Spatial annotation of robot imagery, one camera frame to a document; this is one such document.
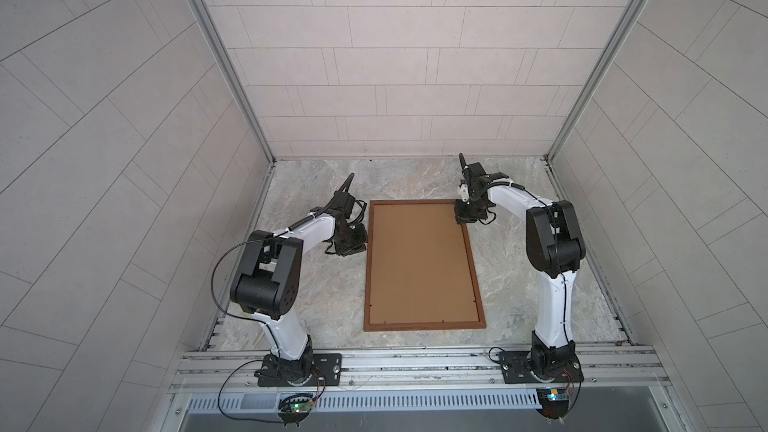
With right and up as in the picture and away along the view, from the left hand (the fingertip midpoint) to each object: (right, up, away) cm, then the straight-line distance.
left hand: (374, 240), depth 93 cm
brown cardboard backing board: (+15, -7, -4) cm, 17 cm away
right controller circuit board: (+44, -33, -24) cm, 60 cm away
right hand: (+28, +6, +7) cm, 29 cm away
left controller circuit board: (-15, -30, -28) cm, 44 cm away
